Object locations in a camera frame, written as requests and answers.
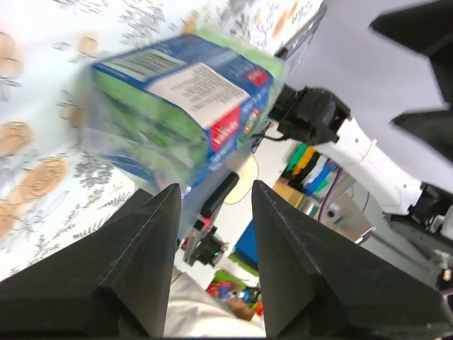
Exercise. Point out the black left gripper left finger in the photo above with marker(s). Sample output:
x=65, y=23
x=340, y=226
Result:
x=113, y=283

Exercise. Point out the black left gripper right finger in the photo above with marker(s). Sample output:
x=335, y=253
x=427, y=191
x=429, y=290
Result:
x=317, y=283

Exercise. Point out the blue green sponge pack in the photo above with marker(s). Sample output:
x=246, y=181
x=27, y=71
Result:
x=174, y=111

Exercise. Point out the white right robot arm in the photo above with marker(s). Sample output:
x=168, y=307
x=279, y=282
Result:
x=375, y=96

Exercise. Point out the person in white shirt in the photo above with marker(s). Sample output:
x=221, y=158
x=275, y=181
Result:
x=192, y=312

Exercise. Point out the floral patterned table mat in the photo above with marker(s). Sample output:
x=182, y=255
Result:
x=52, y=192

